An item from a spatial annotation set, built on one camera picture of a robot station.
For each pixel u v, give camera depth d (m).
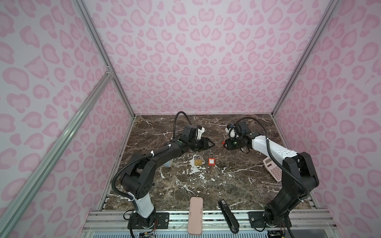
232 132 0.83
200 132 0.83
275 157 0.50
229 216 0.72
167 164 0.90
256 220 0.73
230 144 0.82
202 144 0.77
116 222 0.76
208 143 0.80
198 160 0.94
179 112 0.76
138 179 0.46
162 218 0.75
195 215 0.73
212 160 0.93
